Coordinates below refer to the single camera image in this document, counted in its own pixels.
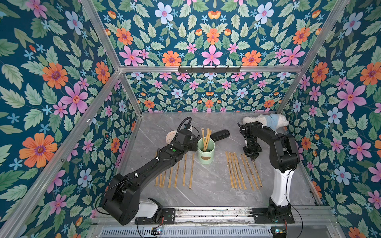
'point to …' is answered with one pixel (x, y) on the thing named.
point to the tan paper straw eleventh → (239, 183)
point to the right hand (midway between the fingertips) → (256, 158)
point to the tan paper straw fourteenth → (257, 187)
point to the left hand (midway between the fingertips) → (197, 139)
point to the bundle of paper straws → (206, 139)
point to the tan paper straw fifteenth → (261, 185)
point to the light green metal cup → (207, 157)
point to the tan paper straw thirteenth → (252, 188)
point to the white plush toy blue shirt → (274, 121)
